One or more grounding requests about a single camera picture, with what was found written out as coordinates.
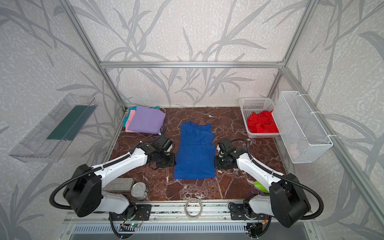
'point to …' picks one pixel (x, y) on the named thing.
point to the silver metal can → (139, 190)
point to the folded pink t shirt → (131, 116)
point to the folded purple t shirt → (147, 120)
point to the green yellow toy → (260, 187)
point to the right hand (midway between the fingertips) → (215, 160)
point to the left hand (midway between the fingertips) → (177, 159)
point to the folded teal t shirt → (134, 108)
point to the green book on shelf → (69, 127)
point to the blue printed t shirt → (195, 157)
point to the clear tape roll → (185, 211)
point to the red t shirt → (261, 122)
